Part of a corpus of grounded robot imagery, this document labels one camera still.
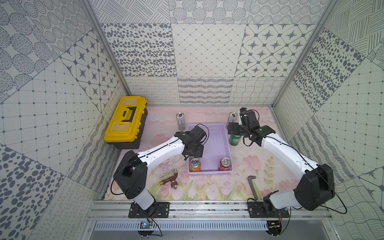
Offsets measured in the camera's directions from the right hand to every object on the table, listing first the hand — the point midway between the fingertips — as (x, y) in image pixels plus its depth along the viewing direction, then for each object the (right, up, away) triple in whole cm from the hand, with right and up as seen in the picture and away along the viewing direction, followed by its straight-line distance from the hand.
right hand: (236, 128), depth 85 cm
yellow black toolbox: (-65, +8, +7) cm, 66 cm away
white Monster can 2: (0, +6, +10) cm, 11 cm away
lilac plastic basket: (-9, -13, +14) cm, 21 cm away
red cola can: (-8, -19, -7) cm, 22 cm away
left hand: (-22, -12, -1) cm, 26 cm away
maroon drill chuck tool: (-35, -30, -6) cm, 47 cm away
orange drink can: (-24, -19, -7) cm, 31 cm away
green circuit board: (-48, -46, -14) cm, 68 cm away
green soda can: (+1, -8, +6) cm, 10 cm away
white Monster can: (-33, +4, +11) cm, 35 cm away
